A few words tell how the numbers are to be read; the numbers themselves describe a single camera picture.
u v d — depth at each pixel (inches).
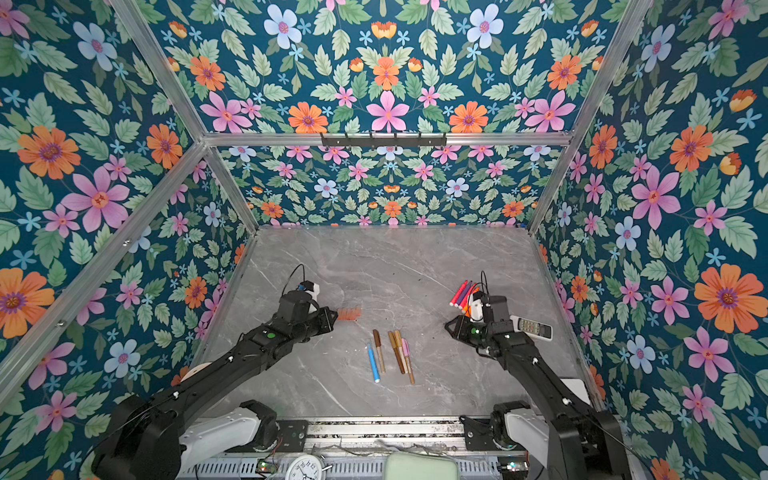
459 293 39.3
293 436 28.9
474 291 38.7
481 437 28.8
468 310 30.2
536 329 35.7
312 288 30.8
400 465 26.6
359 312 37.9
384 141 36.6
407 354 34.0
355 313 37.6
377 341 35.4
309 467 26.5
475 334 28.5
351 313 37.6
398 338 35.5
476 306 31.1
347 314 37.5
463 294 39.0
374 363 33.8
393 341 35.1
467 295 38.9
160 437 15.4
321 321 29.5
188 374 31.6
